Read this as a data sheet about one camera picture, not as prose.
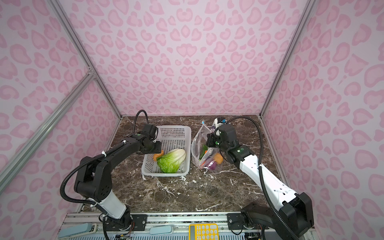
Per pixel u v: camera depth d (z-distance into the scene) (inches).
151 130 29.3
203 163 29.4
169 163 33.5
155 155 35.5
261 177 17.7
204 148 34.3
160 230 27.1
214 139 26.7
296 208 15.6
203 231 27.3
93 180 18.1
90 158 19.0
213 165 33.9
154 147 31.5
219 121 26.7
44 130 24.5
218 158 35.5
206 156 28.4
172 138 40.9
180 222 29.4
